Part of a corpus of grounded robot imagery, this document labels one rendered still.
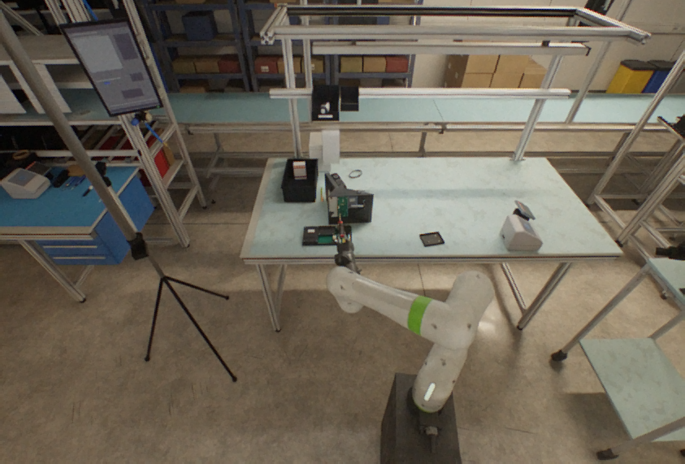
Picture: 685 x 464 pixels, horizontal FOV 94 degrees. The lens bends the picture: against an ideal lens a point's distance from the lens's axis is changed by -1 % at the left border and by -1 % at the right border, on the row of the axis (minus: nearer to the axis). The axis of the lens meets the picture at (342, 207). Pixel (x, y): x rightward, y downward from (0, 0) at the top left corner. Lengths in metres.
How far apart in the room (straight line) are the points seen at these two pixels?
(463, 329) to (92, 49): 2.05
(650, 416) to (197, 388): 2.64
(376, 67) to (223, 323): 3.99
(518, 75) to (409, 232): 3.71
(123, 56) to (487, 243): 2.14
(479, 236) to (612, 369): 1.19
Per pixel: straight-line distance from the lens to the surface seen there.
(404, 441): 1.55
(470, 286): 1.10
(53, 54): 2.80
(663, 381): 2.81
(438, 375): 1.38
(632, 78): 6.99
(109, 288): 3.38
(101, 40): 2.13
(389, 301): 1.09
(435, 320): 1.02
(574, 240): 2.15
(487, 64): 4.97
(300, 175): 2.15
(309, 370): 2.48
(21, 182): 2.92
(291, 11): 1.99
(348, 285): 1.17
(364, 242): 1.75
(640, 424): 2.59
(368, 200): 1.75
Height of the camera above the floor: 2.30
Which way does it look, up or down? 42 degrees down
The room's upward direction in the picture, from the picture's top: straight up
